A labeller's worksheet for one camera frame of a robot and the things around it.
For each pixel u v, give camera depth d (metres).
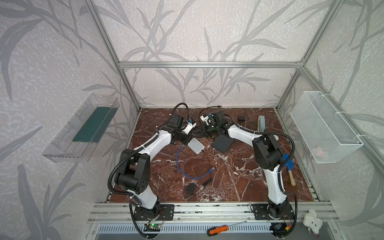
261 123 1.05
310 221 0.68
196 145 0.97
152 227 0.72
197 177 0.85
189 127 0.82
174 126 0.71
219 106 1.24
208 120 0.88
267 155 0.55
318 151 0.72
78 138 0.64
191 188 0.80
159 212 0.72
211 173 0.85
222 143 0.98
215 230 0.67
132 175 0.46
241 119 1.15
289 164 0.90
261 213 0.73
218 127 0.79
